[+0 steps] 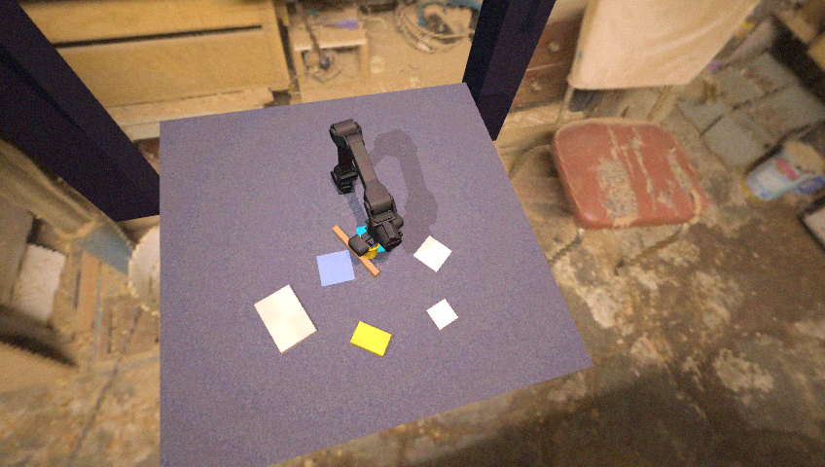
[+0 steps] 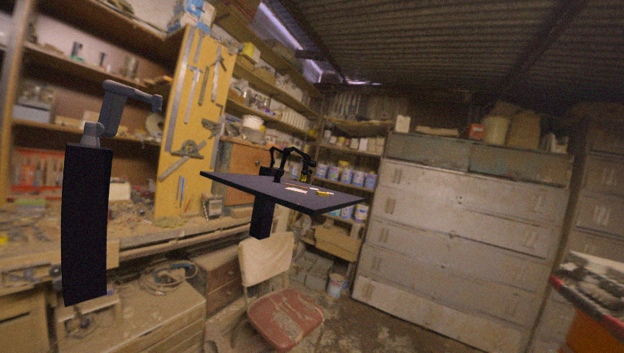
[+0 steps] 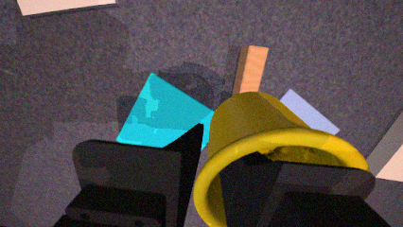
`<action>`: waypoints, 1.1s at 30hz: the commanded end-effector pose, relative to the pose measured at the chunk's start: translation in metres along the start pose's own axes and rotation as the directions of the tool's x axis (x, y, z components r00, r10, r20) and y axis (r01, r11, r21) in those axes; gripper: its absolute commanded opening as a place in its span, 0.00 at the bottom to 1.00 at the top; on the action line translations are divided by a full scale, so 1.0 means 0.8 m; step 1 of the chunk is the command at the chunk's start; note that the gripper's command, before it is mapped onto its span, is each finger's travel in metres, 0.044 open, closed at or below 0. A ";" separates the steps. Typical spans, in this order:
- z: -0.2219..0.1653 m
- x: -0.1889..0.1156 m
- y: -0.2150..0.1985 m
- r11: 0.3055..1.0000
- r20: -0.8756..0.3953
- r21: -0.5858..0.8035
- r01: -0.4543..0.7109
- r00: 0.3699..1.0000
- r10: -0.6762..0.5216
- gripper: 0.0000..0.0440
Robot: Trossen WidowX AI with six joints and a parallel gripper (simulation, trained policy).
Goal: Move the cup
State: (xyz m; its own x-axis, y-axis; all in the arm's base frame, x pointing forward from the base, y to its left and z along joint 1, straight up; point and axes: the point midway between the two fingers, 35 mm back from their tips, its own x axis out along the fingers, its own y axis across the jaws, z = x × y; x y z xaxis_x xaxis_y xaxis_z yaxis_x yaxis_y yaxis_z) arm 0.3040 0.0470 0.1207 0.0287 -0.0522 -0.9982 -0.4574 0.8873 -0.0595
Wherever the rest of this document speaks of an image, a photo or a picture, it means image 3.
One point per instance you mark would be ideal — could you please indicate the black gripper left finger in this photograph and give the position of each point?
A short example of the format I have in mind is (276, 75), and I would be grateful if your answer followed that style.
(169, 170)

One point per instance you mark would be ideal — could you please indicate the orange rectangular block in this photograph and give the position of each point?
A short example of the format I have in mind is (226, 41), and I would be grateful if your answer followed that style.
(250, 67)

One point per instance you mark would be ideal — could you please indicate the yellow cup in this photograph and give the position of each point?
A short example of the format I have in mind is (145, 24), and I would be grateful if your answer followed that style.
(258, 122)

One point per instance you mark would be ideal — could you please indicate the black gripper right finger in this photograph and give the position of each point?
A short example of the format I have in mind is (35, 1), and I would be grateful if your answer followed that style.
(253, 186)

